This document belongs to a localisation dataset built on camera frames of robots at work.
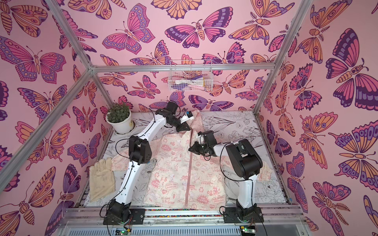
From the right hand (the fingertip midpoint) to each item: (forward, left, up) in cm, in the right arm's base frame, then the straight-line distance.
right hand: (189, 148), depth 96 cm
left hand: (+13, -1, +6) cm, 14 cm away
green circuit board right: (-43, -29, -4) cm, 52 cm away
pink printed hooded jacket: (-17, +5, -2) cm, 18 cm away
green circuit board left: (-46, +33, -4) cm, 56 cm away
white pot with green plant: (+14, +46, +15) cm, 50 cm away
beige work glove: (-22, +50, -2) cm, 55 cm away
